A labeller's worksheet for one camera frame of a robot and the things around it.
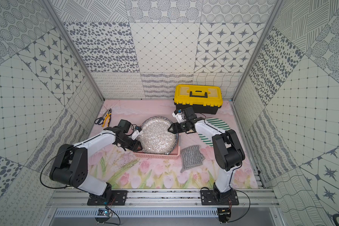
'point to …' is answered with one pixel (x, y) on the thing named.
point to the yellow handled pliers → (108, 114)
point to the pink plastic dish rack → (173, 156)
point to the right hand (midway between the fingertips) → (172, 130)
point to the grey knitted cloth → (191, 157)
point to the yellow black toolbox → (205, 99)
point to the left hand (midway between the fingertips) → (137, 145)
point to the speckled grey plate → (155, 138)
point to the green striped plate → (217, 123)
